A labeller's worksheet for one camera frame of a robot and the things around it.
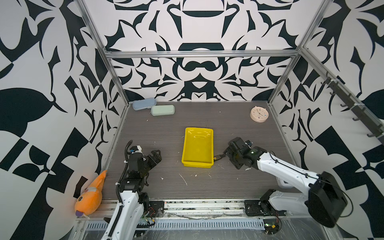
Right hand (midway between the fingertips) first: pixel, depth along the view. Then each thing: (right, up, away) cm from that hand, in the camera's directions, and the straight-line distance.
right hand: (224, 152), depth 86 cm
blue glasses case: (-59, +30, +29) cm, 73 cm away
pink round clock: (+30, +22, +24) cm, 44 cm away
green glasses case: (-42, +25, +27) cm, 56 cm away
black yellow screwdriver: (-2, -3, +4) cm, 5 cm away
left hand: (-40, 0, -1) cm, 40 cm away
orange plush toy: (-66, -19, -16) cm, 70 cm away
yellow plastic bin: (-15, +1, +9) cm, 17 cm away
